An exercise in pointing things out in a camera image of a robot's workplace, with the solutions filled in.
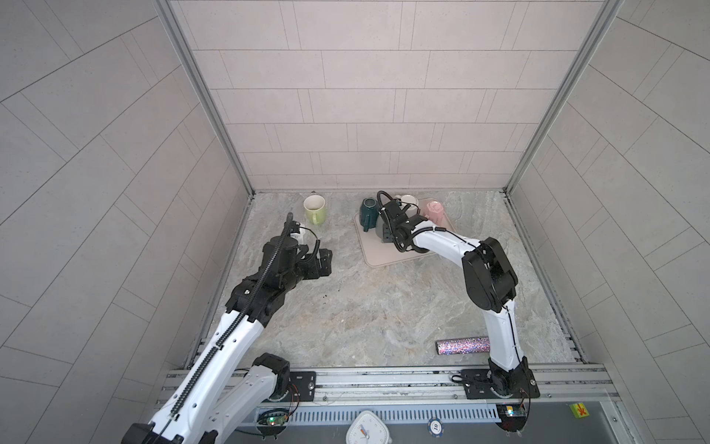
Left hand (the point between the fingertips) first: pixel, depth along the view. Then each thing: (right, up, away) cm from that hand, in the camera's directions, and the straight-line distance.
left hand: (323, 251), depth 74 cm
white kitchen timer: (+12, -40, -11) cm, 43 cm away
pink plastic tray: (+15, -4, +24) cm, 29 cm away
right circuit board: (+48, -40, -6) cm, 63 cm away
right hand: (+21, +4, +25) cm, 33 cm away
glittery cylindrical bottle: (+38, -26, +1) cm, 46 cm away
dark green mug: (+13, +10, +25) cm, 30 cm away
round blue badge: (+28, -41, -9) cm, 51 cm away
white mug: (+26, +11, +8) cm, 29 cm away
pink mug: (+37, +10, +24) cm, 45 cm away
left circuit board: (-10, -39, -10) cm, 42 cm away
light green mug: (-7, +12, +25) cm, 28 cm away
